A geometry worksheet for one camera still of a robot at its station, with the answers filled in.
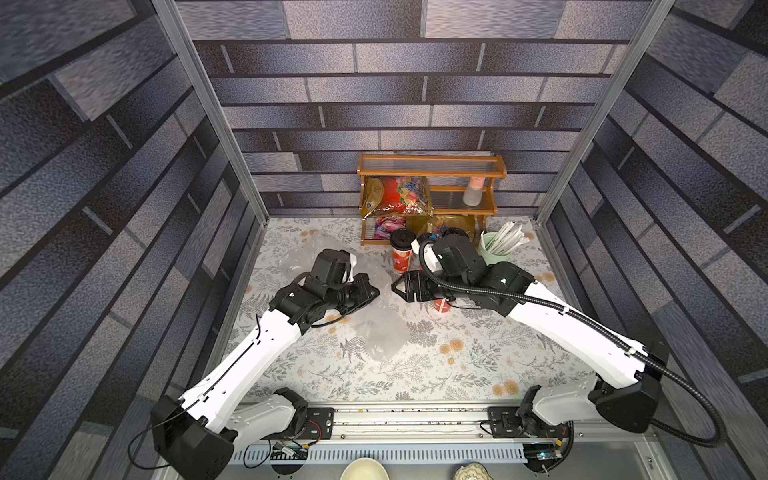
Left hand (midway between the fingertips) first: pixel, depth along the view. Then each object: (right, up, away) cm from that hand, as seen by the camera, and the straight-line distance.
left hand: (383, 290), depth 72 cm
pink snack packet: (0, +18, +42) cm, 46 cm away
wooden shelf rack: (+25, +37, +40) cm, 60 cm away
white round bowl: (-4, -39, -6) cm, 40 cm away
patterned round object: (+21, -41, -5) cm, 46 cm away
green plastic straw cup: (+33, +8, +20) cm, 40 cm away
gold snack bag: (-4, +28, +27) cm, 39 cm away
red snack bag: (+7, +28, +26) cm, 39 cm away
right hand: (+4, +2, -2) cm, 5 cm away
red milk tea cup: (+18, -7, +17) cm, 25 cm away
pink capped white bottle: (+31, +29, +31) cm, 53 cm away
